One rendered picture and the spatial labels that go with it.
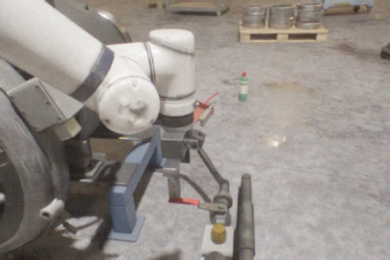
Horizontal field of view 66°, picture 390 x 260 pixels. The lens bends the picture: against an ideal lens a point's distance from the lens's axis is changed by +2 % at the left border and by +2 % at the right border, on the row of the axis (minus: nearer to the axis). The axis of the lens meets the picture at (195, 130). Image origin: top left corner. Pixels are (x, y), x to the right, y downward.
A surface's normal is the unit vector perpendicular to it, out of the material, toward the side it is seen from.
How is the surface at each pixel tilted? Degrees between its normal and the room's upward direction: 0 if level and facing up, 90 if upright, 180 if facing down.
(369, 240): 0
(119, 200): 90
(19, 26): 85
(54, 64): 95
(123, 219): 90
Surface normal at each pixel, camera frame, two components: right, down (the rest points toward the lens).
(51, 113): -0.15, 0.50
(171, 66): 0.34, 0.44
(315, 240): -0.02, -0.87
